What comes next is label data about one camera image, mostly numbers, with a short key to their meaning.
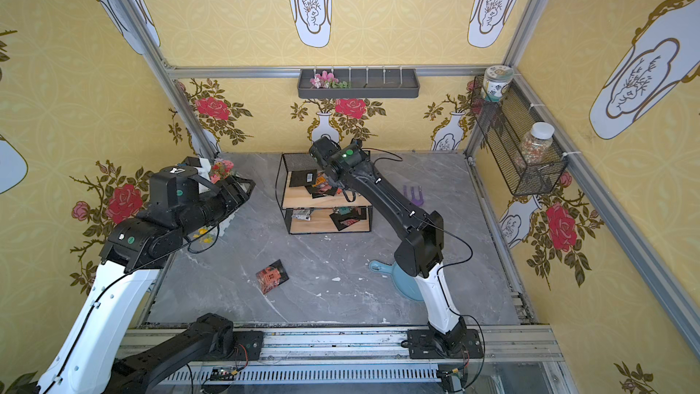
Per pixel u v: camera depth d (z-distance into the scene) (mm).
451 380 702
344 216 974
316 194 874
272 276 858
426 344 736
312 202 859
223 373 732
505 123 976
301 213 996
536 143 651
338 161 578
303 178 914
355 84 907
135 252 394
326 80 878
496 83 849
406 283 839
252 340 747
